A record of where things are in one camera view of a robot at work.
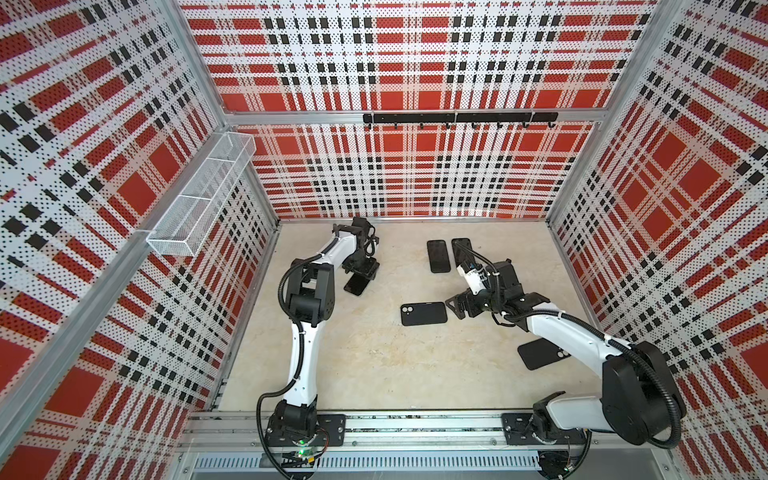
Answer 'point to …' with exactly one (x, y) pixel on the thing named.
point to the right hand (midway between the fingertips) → (461, 298)
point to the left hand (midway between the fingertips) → (364, 276)
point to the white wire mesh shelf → (187, 222)
